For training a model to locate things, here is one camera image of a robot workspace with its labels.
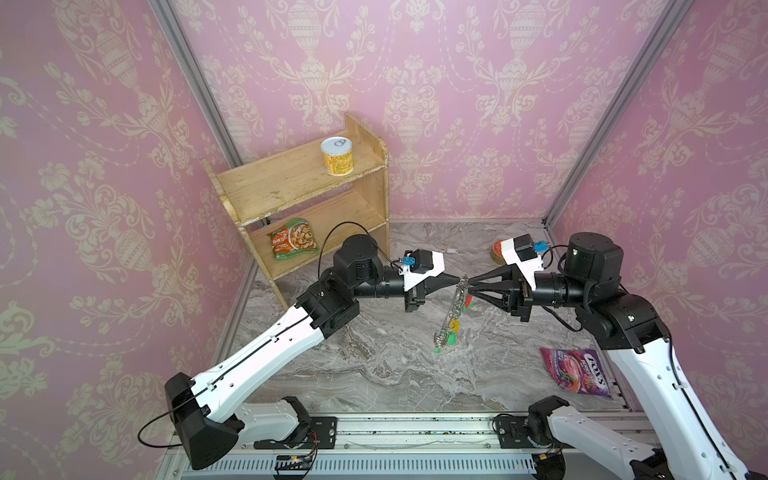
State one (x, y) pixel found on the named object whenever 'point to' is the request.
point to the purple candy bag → (577, 370)
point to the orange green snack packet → (294, 238)
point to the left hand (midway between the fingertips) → (455, 281)
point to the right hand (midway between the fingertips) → (473, 285)
